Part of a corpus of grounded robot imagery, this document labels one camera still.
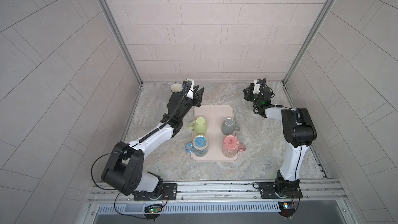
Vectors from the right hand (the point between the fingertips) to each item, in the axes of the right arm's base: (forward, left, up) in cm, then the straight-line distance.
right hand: (244, 88), depth 100 cm
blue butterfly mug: (-37, +30, +1) cm, 48 cm away
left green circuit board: (-60, +51, -7) cm, 80 cm away
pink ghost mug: (-38, +15, +1) cm, 41 cm away
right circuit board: (-63, -7, -12) cm, 64 cm away
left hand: (-14, +26, +19) cm, 35 cm away
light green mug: (-25, +30, 0) cm, 39 cm away
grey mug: (-25, +14, -2) cm, 29 cm away
